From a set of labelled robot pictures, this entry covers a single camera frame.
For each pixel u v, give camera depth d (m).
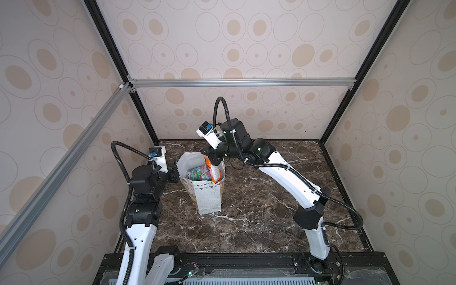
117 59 0.81
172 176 0.61
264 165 0.49
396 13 0.69
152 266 0.58
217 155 0.60
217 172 0.69
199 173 0.81
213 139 0.58
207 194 0.77
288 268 0.73
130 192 0.49
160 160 0.58
